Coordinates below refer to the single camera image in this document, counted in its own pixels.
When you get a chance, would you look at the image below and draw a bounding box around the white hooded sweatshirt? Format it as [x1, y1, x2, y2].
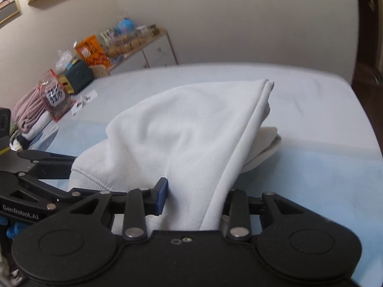
[68, 79, 281, 231]

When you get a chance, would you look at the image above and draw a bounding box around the folded pink cloth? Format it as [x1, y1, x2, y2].
[11, 86, 46, 133]

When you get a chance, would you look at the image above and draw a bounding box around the red clear packaged item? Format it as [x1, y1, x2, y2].
[38, 69, 73, 122]

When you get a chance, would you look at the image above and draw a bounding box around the white paper card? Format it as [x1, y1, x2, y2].
[71, 90, 98, 116]

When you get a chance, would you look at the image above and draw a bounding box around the dark green box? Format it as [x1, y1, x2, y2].
[58, 60, 94, 95]

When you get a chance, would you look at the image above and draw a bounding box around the orange snack bag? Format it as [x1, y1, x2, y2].
[74, 35, 110, 69]

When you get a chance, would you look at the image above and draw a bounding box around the small white wooden drawer cabinet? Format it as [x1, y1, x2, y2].
[90, 27, 179, 78]

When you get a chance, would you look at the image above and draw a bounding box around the blue ball toy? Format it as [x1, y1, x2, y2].
[116, 18, 136, 35]

